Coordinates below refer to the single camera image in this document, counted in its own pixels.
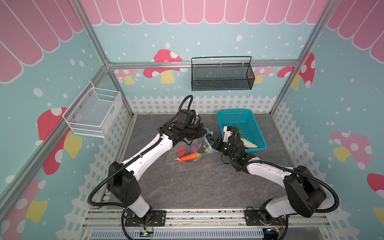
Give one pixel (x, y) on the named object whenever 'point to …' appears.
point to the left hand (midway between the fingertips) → (206, 134)
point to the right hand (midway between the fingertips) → (208, 137)
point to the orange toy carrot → (191, 156)
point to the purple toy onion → (195, 148)
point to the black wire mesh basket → (222, 73)
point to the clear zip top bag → (190, 151)
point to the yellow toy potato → (207, 149)
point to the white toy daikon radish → (248, 144)
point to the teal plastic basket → (247, 125)
